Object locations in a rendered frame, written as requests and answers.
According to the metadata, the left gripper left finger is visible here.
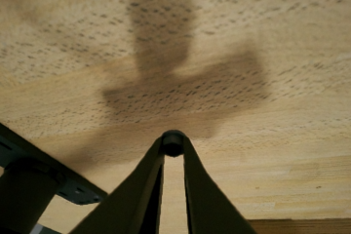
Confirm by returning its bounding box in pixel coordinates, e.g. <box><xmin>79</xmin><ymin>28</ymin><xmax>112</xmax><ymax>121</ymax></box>
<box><xmin>68</xmin><ymin>137</ymin><xmax>165</xmax><ymax>234</ymax></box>

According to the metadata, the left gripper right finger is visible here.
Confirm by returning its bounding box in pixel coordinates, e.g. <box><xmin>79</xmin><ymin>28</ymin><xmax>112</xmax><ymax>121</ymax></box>
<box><xmin>183</xmin><ymin>136</ymin><xmax>257</xmax><ymax>234</ymax></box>

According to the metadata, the light wooden beam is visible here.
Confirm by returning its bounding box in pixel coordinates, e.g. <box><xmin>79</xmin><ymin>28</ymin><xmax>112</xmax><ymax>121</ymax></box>
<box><xmin>247</xmin><ymin>218</ymin><xmax>351</xmax><ymax>234</ymax></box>

